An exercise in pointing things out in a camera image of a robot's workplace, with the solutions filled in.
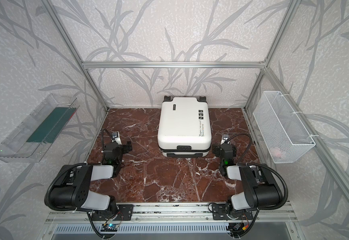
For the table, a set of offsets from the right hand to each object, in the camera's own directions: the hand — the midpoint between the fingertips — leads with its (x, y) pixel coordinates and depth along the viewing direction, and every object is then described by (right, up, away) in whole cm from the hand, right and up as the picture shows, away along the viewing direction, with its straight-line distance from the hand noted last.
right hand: (224, 139), depth 94 cm
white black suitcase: (-26, +8, -11) cm, 29 cm away
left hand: (-64, +3, -2) cm, 64 cm away
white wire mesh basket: (+16, +6, -32) cm, 37 cm away
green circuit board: (-62, -40, -23) cm, 77 cm away
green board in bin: (-82, +10, -31) cm, 88 cm away
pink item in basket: (+20, -4, -22) cm, 30 cm away
